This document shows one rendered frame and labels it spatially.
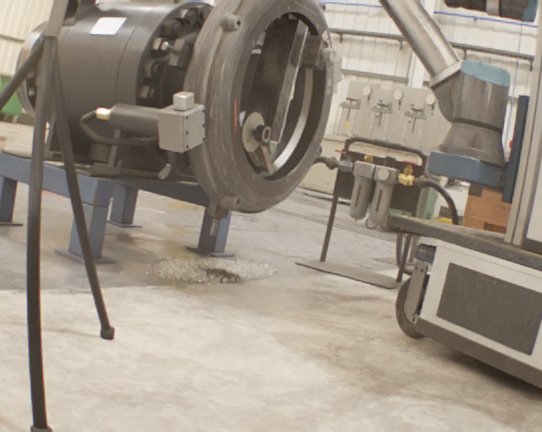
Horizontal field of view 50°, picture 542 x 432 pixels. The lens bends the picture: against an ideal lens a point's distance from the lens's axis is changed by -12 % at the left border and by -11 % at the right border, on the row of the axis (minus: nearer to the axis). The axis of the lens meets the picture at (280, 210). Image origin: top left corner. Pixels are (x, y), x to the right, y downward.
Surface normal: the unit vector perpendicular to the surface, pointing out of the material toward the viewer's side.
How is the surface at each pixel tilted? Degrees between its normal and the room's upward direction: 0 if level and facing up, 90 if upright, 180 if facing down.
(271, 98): 86
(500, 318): 90
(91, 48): 80
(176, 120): 112
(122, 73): 95
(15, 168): 90
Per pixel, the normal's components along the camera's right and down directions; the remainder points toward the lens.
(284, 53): -0.43, -0.09
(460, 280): -0.85, -0.14
